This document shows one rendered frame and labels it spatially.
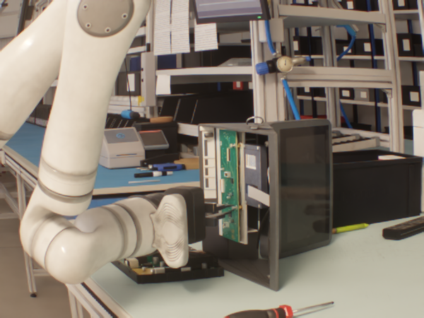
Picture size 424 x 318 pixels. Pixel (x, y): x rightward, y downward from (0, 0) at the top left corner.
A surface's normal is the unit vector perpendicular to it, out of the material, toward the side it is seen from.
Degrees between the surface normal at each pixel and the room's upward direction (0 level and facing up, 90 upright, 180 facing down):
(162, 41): 91
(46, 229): 51
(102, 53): 119
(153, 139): 32
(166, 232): 90
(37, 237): 73
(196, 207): 90
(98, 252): 102
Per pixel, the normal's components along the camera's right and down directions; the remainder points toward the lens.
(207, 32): -0.92, 0.08
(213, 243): -0.14, 0.11
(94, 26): 0.00, 0.51
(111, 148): 0.21, -0.70
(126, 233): 0.83, -0.07
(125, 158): 0.36, 0.09
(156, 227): -0.48, 0.11
